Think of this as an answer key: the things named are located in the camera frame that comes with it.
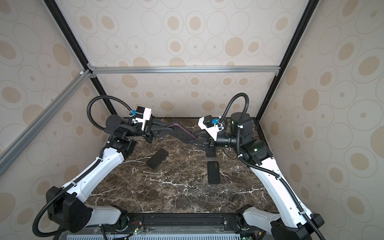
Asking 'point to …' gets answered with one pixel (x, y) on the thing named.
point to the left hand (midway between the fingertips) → (173, 132)
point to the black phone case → (213, 172)
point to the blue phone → (210, 153)
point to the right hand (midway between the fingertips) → (193, 137)
